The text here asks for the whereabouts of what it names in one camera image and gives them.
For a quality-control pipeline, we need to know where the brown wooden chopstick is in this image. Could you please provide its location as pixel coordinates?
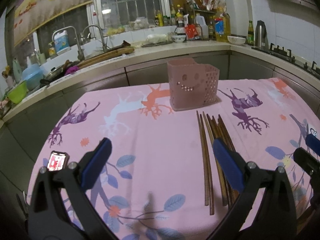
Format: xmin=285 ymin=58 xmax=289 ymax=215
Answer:
xmin=218 ymin=115 xmax=239 ymax=203
xmin=196 ymin=111 xmax=209 ymax=206
xmin=212 ymin=116 xmax=237 ymax=207
xmin=199 ymin=114 xmax=215 ymax=216
xmin=202 ymin=112 xmax=228 ymax=206
xmin=206 ymin=114 xmax=233 ymax=209

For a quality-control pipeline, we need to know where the barred kitchen window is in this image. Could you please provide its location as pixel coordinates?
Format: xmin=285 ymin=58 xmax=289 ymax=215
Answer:
xmin=97 ymin=0 xmax=163 ymax=29

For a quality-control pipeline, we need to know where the smartphone with red screen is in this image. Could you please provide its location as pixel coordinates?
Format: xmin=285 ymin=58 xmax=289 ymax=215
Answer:
xmin=47 ymin=151 xmax=69 ymax=171

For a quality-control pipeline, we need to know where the pink patterned tablecloth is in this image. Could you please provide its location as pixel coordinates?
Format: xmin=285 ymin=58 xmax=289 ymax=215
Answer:
xmin=29 ymin=78 xmax=319 ymax=239

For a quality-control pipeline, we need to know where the black gas stove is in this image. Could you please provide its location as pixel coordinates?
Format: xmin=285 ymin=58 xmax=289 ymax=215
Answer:
xmin=251 ymin=43 xmax=319 ymax=80

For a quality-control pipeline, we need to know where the steel thermos kettle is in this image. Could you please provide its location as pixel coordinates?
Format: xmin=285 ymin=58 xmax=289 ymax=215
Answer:
xmin=255 ymin=20 xmax=268 ymax=49

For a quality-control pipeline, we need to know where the green plastic bowl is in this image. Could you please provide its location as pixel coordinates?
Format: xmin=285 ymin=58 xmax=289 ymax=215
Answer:
xmin=7 ymin=81 xmax=28 ymax=104

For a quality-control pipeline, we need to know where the green glass sauce bottle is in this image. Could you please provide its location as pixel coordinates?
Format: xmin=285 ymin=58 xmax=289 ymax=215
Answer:
xmin=247 ymin=21 xmax=254 ymax=45

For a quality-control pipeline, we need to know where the pink utensil holder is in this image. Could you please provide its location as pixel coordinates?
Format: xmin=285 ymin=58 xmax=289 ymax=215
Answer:
xmin=167 ymin=58 xmax=220 ymax=111

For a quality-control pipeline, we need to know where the white ceramic bowl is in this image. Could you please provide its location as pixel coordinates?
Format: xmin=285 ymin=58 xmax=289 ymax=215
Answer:
xmin=227 ymin=36 xmax=246 ymax=45

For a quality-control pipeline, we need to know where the blue plastic lidded container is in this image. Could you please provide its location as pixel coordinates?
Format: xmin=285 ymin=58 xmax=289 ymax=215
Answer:
xmin=22 ymin=63 xmax=43 ymax=91

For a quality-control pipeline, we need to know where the black pan in sink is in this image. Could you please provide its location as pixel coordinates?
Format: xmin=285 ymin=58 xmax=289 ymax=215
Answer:
xmin=40 ymin=64 xmax=67 ymax=87

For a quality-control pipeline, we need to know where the large cooking oil bottle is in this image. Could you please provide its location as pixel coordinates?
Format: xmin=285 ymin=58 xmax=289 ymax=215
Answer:
xmin=214 ymin=7 xmax=231 ymax=42

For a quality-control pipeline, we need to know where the chrome sink faucet left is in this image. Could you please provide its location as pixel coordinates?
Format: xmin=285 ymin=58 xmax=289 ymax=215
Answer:
xmin=52 ymin=25 xmax=85 ymax=61

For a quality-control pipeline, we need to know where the chrome sink faucet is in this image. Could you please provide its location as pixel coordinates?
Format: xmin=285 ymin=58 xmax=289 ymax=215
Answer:
xmin=52 ymin=25 xmax=85 ymax=61
xmin=81 ymin=24 xmax=108 ymax=52

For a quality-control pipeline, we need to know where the red snack bag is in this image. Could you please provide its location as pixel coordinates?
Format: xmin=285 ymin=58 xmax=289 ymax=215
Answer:
xmin=185 ymin=24 xmax=200 ymax=41

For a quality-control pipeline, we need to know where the small patterned bowl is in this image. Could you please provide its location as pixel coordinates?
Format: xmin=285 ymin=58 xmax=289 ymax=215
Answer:
xmin=171 ymin=35 xmax=187 ymax=43

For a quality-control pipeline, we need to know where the chrome sink faucet right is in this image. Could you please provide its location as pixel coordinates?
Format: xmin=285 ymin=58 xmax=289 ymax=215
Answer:
xmin=81 ymin=24 xmax=108 ymax=52

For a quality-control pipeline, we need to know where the white blue detergent jug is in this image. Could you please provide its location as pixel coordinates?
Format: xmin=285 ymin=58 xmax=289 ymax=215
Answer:
xmin=54 ymin=30 xmax=71 ymax=55

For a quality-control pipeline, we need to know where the white plastic jug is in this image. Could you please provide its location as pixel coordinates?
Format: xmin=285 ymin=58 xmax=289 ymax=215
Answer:
xmin=196 ymin=14 xmax=209 ymax=40

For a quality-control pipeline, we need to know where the wooden cutting board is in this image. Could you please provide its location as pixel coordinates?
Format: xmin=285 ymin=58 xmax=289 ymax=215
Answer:
xmin=78 ymin=47 xmax=135 ymax=69

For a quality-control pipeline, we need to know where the dark soy sauce bottle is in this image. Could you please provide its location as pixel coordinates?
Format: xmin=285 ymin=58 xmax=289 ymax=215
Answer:
xmin=175 ymin=4 xmax=185 ymax=35

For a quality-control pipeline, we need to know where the white plastic bag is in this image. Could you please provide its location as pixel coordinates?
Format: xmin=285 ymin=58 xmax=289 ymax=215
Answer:
xmin=146 ymin=34 xmax=168 ymax=44

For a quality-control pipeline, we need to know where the yellow condiment bottle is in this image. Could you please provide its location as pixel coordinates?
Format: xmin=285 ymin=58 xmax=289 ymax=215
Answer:
xmin=156 ymin=10 xmax=163 ymax=27

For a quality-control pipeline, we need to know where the fruit pattern window blind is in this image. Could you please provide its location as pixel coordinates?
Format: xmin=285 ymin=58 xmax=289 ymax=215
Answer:
xmin=14 ymin=0 xmax=92 ymax=46

